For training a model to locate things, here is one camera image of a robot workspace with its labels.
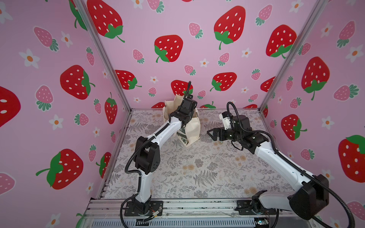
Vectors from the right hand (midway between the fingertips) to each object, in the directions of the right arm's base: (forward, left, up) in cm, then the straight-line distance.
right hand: (211, 132), depth 77 cm
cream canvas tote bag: (+5, +12, -9) cm, 16 cm away
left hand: (+19, +16, -2) cm, 25 cm away
